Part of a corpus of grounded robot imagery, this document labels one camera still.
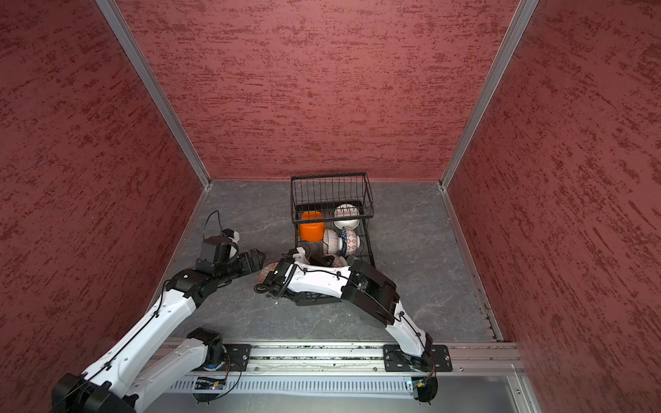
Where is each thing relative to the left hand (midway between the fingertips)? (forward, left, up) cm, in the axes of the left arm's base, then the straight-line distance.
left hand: (253, 264), depth 81 cm
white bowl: (+31, -31, -10) cm, 45 cm away
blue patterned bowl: (+9, -31, 0) cm, 33 cm away
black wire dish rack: (+22, -28, +8) cm, 37 cm away
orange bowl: (+15, -18, -4) cm, 24 cm away
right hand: (+1, -26, -1) cm, 26 cm away
